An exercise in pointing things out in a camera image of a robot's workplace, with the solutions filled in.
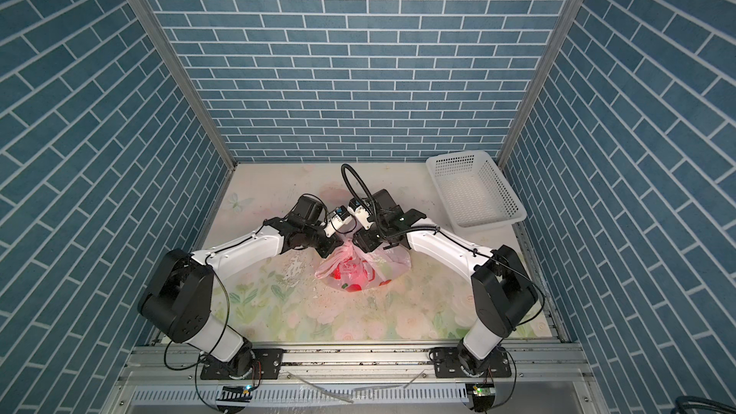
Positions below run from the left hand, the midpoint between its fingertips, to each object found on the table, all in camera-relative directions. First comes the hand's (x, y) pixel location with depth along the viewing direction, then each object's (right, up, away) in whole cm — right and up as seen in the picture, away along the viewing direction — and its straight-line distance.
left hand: (347, 243), depth 88 cm
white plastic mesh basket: (+47, +16, +24) cm, 56 cm away
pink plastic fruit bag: (+1, -7, -4) cm, 8 cm away
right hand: (+5, +3, -3) cm, 7 cm away
